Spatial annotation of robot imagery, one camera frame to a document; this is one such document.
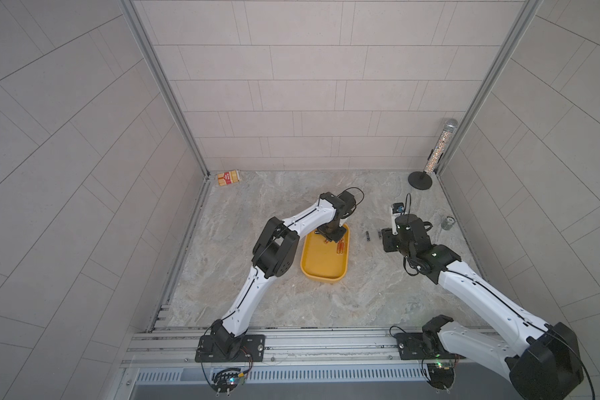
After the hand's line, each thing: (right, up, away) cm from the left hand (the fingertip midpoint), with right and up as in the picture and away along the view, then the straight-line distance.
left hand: (333, 235), depth 97 cm
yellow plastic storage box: (-4, -8, -7) cm, 12 cm away
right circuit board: (+27, -33, -30) cm, 52 cm away
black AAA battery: (+13, 0, -2) cm, 13 cm away
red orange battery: (+2, -3, -6) cm, 7 cm away
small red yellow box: (-47, +24, +15) cm, 54 cm away
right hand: (+16, +5, -15) cm, 22 cm away
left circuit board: (-32, -34, -30) cm, 56 cm away
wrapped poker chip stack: (+44, +5, -2) cm, 44 cm away
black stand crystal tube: (+42, +23, +15) cm, 50 cm away
